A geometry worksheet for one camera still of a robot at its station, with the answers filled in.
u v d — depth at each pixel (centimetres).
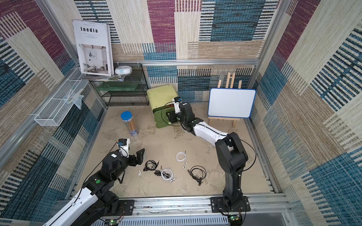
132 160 69
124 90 95
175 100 80
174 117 80
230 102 97
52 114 70
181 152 92
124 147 66
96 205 53
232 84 91
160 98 95
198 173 85
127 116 88
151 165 87
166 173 85
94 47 78
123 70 86
